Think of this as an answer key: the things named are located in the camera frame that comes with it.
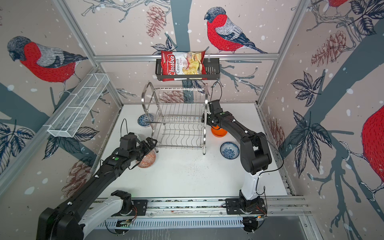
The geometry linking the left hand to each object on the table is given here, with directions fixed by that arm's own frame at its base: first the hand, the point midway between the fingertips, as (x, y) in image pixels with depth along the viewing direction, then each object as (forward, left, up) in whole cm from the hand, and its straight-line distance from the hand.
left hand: (152, 144), depth 81 cm
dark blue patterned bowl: (+27, +14, -12) cm, 33 cm away
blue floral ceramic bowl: (+2, -46, -12) cm, 47 cm away
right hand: (+18, -27, -1) cm, 33 cm away
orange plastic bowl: (+14, -41, -10) cm, 44 cm away
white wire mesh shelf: (+16, +39, +16) cm, 45 cm away
